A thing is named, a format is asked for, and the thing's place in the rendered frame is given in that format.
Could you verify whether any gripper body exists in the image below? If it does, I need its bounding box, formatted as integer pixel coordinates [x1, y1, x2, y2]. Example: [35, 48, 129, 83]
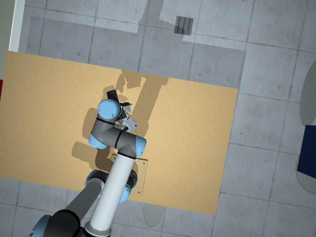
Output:
[116, 108, 127, 121]

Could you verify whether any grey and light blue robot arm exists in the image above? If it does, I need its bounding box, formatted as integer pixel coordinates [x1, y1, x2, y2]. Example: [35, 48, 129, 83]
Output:
[29, 90, 147, 237]

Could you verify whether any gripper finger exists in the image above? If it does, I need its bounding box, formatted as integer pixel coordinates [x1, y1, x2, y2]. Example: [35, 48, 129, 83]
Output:
[122, 102, 132, 113]

